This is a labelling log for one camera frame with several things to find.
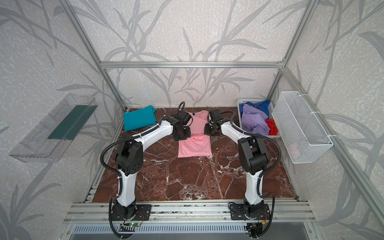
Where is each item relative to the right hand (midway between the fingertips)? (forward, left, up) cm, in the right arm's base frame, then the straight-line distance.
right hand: (206, 127), depth 99 cm
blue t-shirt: (+20, -44, -1) cm, 48 cm away
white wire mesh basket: (-26, -39, +27) cm, 54 cm away
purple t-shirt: (-1, -29, +8) cm, 30 cm away
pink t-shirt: (-10, +6, -7) cm, 13 cm away
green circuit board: (-53, +35, -6) cm, 64 cm away
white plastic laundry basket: (+26, -27, 0) cm, 37 cm away
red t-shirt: (-3, -44, +1) cm, 44 cm away
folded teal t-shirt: (+14, +52, -8) cm, 54 cm away
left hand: (-5, +11, +2) cm, 12 cm away
